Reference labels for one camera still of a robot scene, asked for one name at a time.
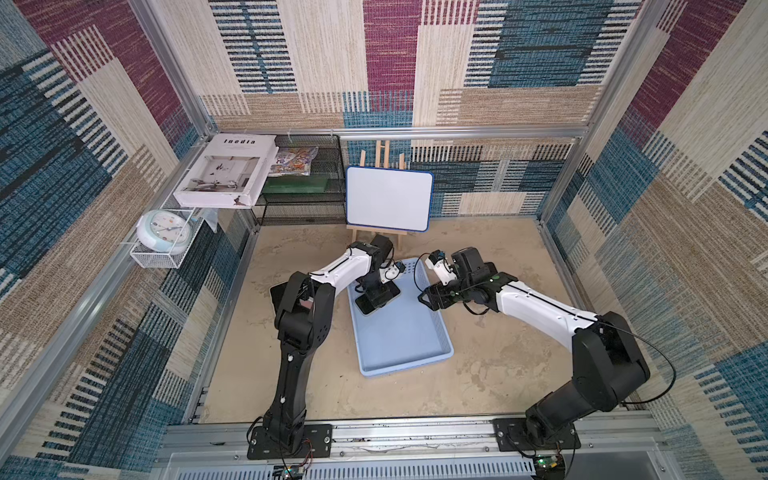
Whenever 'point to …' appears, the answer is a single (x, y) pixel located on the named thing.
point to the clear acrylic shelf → (148, 257)
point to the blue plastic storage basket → (401, 333)
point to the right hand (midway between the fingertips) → (427, 290)
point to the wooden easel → (355, 229)
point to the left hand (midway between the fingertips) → (372, 290)
